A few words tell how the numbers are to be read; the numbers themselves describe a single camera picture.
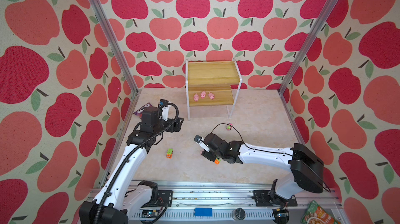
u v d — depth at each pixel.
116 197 0.40
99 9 0.78
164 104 0.65
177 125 0.69
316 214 0.69
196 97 0.93
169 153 0.86
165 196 0.75
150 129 0.56
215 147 0.63
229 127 0.98
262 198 0.73
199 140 0.72
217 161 0.74
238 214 0.62
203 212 0.69
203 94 0.96
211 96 0.94
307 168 0.42
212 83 0.80
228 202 0.73
